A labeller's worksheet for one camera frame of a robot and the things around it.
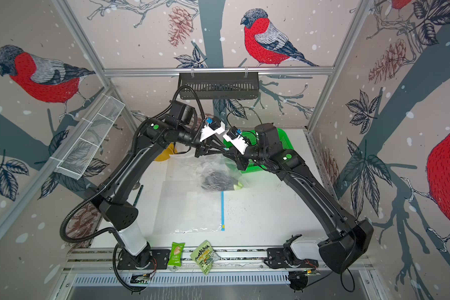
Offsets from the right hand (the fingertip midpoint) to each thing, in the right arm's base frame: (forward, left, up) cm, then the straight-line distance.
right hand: (226, 149), depth 69 cm
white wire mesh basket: (+1, +67, -11) cm, 68 cm away
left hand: (-1, 0, +4) cm, 4 cm away
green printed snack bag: (-30, +9, -32) cm, 45 cm away
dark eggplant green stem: (-2, +4, -21) cm, 21 cm away
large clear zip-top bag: (-9, +22, -34) cm, 42 cm away
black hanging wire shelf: (+50, +5, -4) cm, 50 cm away
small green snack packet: (-30, +20, -32) cm, 48 cm away
